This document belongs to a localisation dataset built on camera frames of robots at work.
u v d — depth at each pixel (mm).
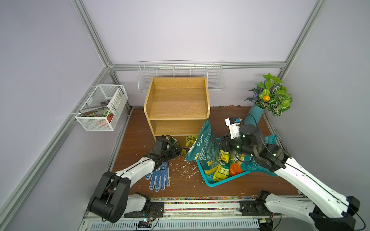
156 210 737
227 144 570
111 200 413
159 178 844
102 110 755
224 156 843
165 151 737
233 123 579
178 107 773
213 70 954
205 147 713
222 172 789
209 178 844
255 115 995
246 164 737
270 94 794
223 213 735
